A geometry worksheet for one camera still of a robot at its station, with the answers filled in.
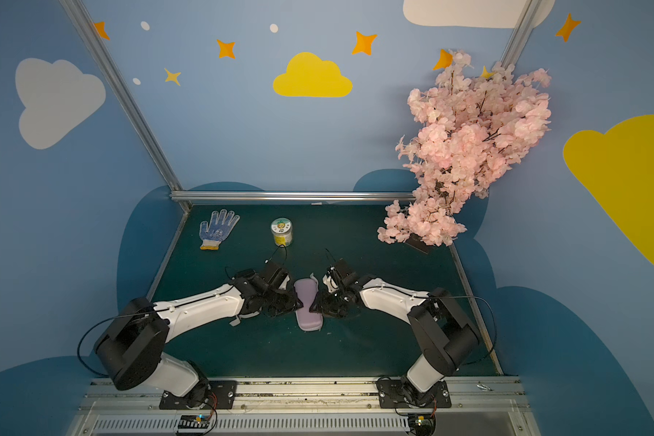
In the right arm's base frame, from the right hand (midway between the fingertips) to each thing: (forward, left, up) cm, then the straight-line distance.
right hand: (319, 307), depth 86 cm
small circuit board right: (-28, -31, -8) cm, 42 cm away
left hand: (+1, +4, +2) cm, 5 cm away
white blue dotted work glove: (+37, +46, -4) cm, 59 cm away
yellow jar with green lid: (+30, +17, +3) cm, 35 cm away
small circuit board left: (-32, +32, -7) cm, 46 cm away
